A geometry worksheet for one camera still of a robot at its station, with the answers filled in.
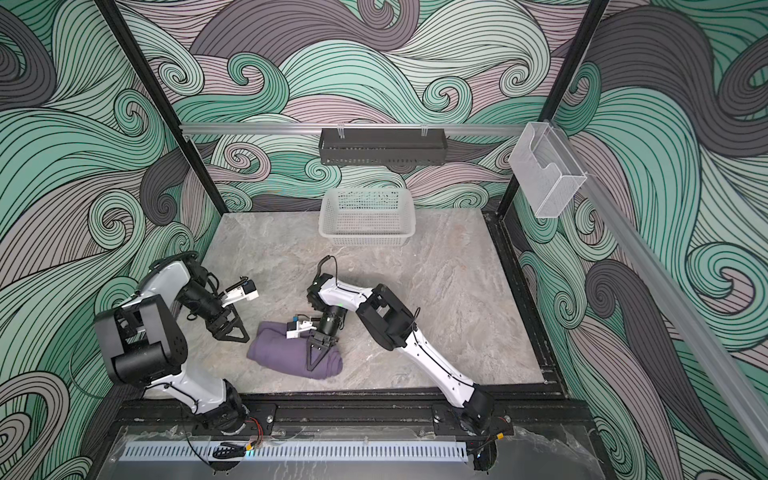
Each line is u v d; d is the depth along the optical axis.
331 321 0.81
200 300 0.69
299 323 0.82
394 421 0.75
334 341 0.83
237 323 0.71
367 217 1.18
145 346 0.46
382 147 1.04
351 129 0.94
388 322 0.63
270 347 0.78
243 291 0.75
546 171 0.78
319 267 0.78
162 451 0.70
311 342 0.78
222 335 0.69
